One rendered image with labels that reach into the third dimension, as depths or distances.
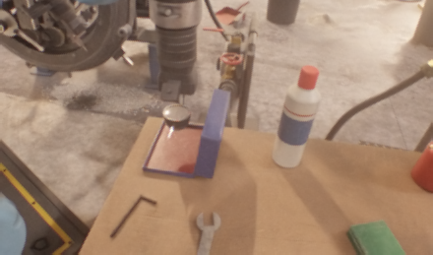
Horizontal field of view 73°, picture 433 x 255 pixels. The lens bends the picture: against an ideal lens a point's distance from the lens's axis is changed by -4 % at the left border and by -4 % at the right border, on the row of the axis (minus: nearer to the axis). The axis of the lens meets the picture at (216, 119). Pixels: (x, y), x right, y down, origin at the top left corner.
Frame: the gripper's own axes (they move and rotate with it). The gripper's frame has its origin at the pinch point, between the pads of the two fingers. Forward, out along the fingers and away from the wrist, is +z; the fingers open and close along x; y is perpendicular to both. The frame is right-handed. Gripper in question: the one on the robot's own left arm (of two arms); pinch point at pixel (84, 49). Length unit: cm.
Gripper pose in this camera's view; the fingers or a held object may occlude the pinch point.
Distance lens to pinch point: 115.3
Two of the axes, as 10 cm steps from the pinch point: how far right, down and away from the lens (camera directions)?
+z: 3.2, 6.0, 7.3
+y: 6.6, -7.0, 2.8
